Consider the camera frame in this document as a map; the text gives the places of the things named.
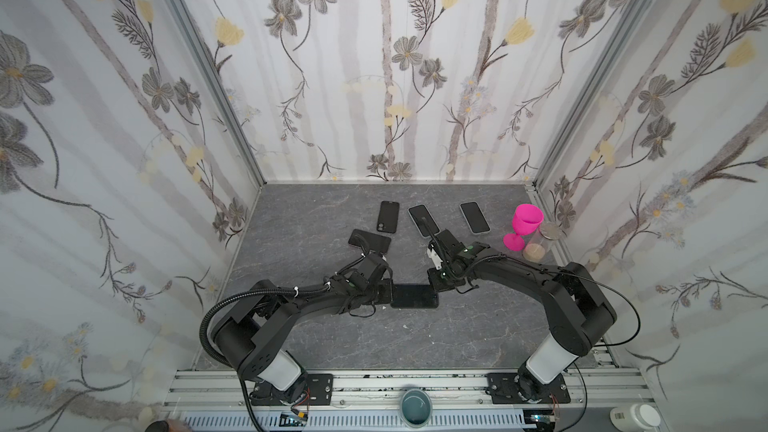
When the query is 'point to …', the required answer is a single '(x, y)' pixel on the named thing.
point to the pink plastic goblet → (525, 220)
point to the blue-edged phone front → (475, 217)
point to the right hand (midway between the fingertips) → (426, 277)
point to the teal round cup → (416, 408)
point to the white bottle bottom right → (639, 417)
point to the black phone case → (414, 296)
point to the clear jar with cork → (540, 240)
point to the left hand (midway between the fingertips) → (393, 286)
